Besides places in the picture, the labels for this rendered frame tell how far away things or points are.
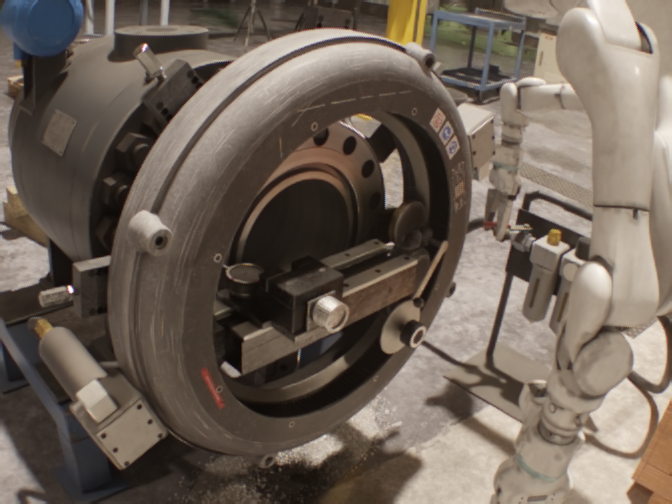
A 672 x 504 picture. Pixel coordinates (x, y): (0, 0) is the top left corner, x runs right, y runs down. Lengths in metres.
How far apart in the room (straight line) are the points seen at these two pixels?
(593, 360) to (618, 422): 1.28
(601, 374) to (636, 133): 0.25
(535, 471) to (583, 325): 0.22
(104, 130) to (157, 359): 0.47
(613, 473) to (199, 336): 1.21
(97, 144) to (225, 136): 0.41
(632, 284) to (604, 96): 0.19
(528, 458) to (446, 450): 0.87
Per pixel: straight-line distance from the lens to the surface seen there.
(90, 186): 1.13
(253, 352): 0.92
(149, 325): 0.83
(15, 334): 1.55
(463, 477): 1.57
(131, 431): 0.94
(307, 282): 0.88
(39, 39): 1.40
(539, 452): 0.76
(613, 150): 0.64
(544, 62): 7.77
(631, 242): 0.64
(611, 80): 0.65
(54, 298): 0.88
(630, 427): 1.93
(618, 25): 0.71
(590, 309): 0.62
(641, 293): 0.65
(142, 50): 0.83
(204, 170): 0.78
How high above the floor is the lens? 1.07
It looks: 26 degrees down
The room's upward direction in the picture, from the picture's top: 6 degrees clockwise
